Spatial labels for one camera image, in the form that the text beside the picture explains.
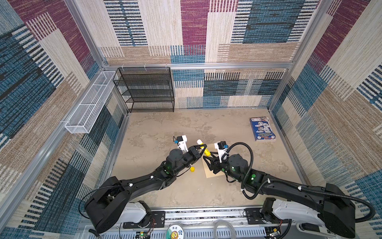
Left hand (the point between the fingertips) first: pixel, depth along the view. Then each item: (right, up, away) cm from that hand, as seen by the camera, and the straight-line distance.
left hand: (207, 145), depth 74 cm
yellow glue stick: (-1, -3, 0) cm, 3 cm away
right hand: (0, -6, +2) cm, 7 cm away
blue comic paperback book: (+41, +7, +31) cm, 52 cm away
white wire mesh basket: (-58, +14, -3) cm, 60 cm away
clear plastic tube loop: (+8, -37, 0) cm, 38 cm away
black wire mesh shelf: (-41, +36, +36) cm, 66 cm away
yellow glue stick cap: (-7, -16, +14) cm, 22 cm away
